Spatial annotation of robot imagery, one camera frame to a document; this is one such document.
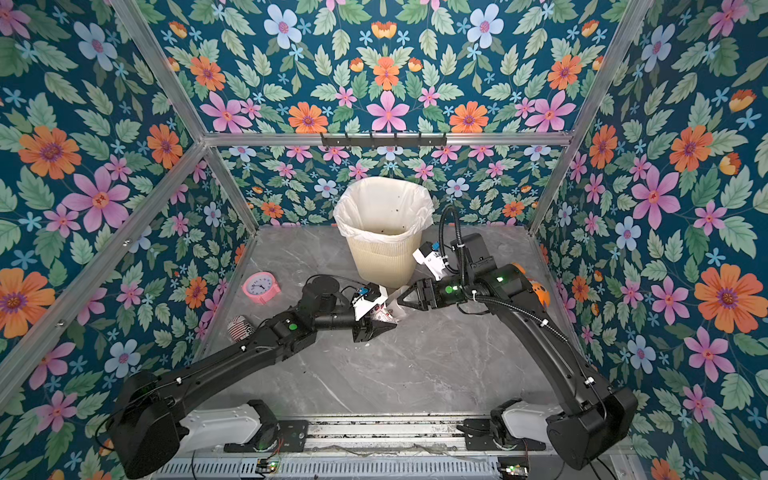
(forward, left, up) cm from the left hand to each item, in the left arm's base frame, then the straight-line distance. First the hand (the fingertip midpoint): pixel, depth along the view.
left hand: (394, 315), depth 71 cm
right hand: (+2, -5, +6) cm, 8 cm away
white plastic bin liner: (+39, +3, -1) cm, 40 cm away
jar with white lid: (-1, +3, +4) cm, 5 cm away
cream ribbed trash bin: (+22, +1, -8) cm, 23 cm away
